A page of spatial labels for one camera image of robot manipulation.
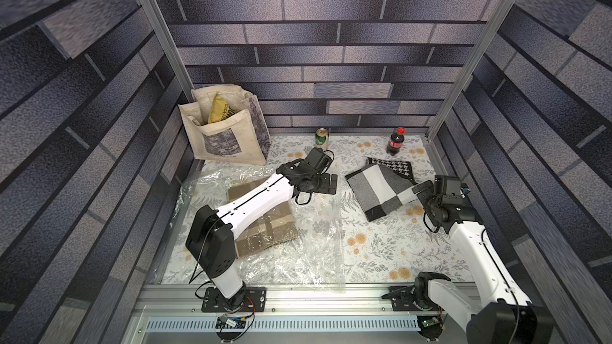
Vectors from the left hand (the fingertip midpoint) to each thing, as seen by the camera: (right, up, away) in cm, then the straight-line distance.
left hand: (326, 180), depth 82 cm
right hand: (+34, -5, +1) cm, 35 cm away
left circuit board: (-29, -42, -11) cm, 52 cm away
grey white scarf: (+23, -6, +14) cm, 28 cm away
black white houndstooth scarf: (+36, +3, +21) cm, 42 cm away
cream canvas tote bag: (-39, +22, +8) cm, 45 cm away
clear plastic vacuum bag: (-11, -24, +3) cm, 26 cm away
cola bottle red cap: (+34, +15, +24) cm, 44 cm away
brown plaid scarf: (-18, -19, +2) cm, 27 cm away
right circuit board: (+32, -45, -9) cm, 56 cm away
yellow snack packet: (-44, +28, +15) cm, 54 cm away
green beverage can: (0, +17, +25) cm, 30 cm away
